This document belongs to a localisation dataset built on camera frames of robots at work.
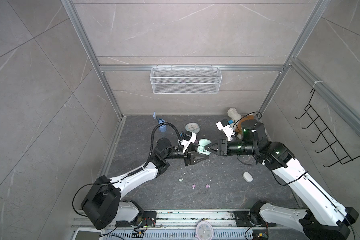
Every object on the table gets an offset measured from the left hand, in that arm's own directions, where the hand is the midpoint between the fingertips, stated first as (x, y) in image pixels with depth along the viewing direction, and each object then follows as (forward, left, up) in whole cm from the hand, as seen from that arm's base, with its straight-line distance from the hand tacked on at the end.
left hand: (208, 152), depth 62 cm
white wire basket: (+58, +6, -2) cm, 59 cm away
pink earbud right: (-4, -4, -31) cm, 31 cm away
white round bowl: (+39, +2, -29) cm, 49 cm away
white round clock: (-25, +1, -29) cm, 38 cm away
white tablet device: (-24, +54, -28) cm, 65 cm away
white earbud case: (-1, -28, -29) cm, 40 cm away
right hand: (+1, +1, +3) cm, 3 cm away
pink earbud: (-4, +5, -31) cm, 32 cm away
